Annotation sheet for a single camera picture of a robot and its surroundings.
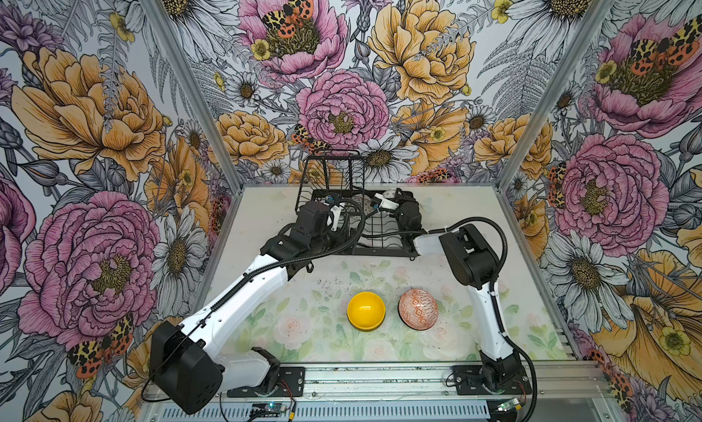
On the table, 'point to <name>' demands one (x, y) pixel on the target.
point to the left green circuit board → (278, 408)
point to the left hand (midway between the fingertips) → (342, 238)
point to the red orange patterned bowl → (418, 309)
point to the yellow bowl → (366, 311)
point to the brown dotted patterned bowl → (366, 203)
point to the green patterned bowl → (389, 194)
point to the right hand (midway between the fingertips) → (403, 190)
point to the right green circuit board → (508, 405)
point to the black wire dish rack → (373, 214)
